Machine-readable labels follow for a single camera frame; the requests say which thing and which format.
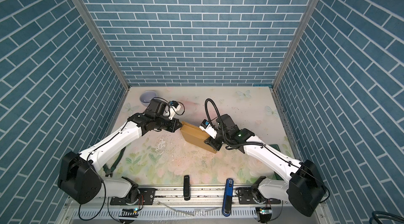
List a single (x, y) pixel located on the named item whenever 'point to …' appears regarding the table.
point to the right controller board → (265, 213)
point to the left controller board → (129, 212)
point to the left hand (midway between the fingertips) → (182, 125)
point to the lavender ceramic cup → (146, 97)
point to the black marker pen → (187, 189)
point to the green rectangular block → (276, 176)
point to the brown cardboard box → (195, 136)
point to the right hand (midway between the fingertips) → (206, 136)
